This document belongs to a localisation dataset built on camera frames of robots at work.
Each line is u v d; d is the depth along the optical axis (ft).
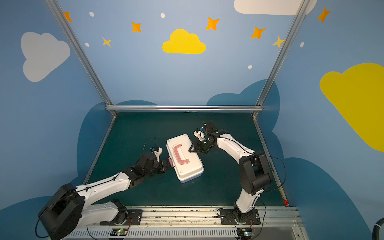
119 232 2.31
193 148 2.82
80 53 2.77
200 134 2.64
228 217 2.44
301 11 2.32
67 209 1.34
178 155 2.76
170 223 2.40
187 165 2.64
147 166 2.18
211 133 2.22
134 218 2.43
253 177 1.55
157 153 2.59
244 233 2.34
